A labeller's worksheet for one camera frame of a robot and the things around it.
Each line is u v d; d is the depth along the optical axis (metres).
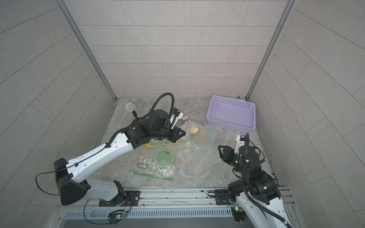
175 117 0.56
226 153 0.57
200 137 0.96
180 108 1.08
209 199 0.72
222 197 0.71
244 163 0.46
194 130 0.89
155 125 0.52
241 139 0.61
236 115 1.05
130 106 0.79
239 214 0.69
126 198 0.70
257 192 0.43
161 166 0.80
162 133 0.57
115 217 0.65
